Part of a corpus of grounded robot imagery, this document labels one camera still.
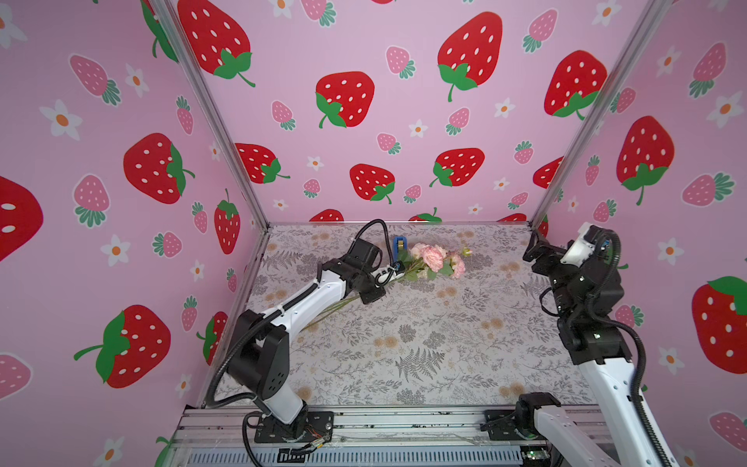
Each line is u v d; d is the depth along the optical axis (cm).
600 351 46
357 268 64
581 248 55
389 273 75
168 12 67
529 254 61
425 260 80
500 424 74
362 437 73
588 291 45
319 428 74
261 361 44
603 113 86
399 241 108
